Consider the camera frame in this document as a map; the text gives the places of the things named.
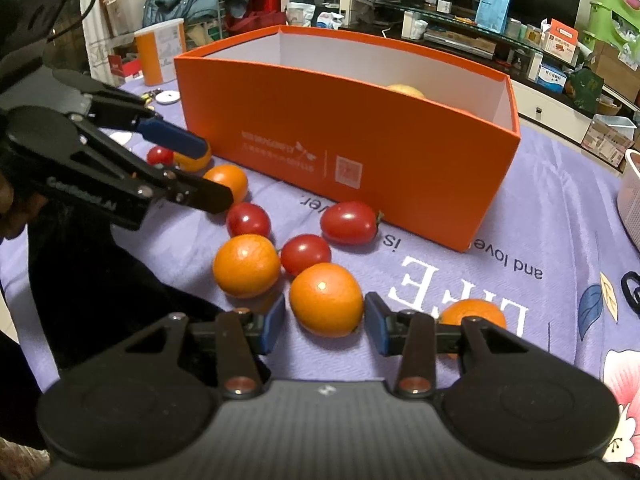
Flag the large orange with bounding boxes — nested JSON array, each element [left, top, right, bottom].
[[288, 263, 363, 338]]

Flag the small orange upper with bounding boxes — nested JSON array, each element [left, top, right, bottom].
[[203, 164, 248, 204]]

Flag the small orange under finger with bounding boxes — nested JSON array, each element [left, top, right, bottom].
[[174, 146, 212, 174]]

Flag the red tomato upper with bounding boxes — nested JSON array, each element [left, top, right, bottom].
[[226, 203, 271, 237]]

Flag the white round tag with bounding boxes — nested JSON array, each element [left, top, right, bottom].
[[154, 90, 181, 105]]

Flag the orange behind right finger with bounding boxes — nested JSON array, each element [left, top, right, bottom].
[[438, 299, 506, 328]]

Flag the small red tomato far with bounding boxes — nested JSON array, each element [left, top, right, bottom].
[[145, 145, 175, 166]]

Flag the orange beside tomatoes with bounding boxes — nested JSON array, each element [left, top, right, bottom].
[[213, 234, 281, 299]]

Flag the orange white canister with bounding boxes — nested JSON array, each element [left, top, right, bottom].
[[134, 18, 186, 87]]

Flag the red tomato centre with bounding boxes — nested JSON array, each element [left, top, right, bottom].
[[280, 234, 331, 276]]

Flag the red tomato near box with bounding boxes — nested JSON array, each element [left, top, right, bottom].
[[320, 202, 383, 246]]

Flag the orange cardboard box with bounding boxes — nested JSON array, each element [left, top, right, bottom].
[[175, 26, 521, 252]]

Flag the yellow pear in box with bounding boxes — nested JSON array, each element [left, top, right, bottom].
[[387, 84, 424, 99]]

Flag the white TV stand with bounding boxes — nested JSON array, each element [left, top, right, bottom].
[[512, 80, 591, 145]]

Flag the white fruit basket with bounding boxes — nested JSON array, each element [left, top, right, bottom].
[[616, 148, 640, 250]]

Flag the orange white carton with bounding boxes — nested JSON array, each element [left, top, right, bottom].
[[541, 18, 578, 65]]

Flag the blue standing card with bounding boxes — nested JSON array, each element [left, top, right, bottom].
[[475, 0, 511, 34]]

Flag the green plastic shelf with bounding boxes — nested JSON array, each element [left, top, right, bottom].
[[582, 0, 639, 62]]

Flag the black hair ties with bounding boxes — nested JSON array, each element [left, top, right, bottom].
[[620, 270, 640, 317]]

